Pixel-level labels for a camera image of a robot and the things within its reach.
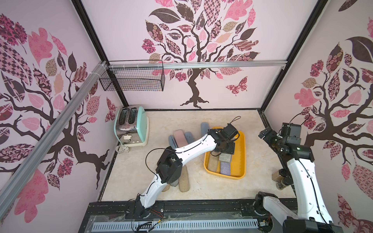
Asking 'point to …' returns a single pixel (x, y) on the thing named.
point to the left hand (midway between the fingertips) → (228, 151)
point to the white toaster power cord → (121, 149)
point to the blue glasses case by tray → (204, 128)
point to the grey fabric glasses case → (175, 183)
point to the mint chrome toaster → (131, 125)
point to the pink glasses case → (180, 138)
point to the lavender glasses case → (225, 168)
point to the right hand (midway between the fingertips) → (267, 135)
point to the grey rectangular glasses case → (225, 157)
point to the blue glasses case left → (172, 141)
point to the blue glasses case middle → (189, 137)
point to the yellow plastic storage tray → (238, 164)
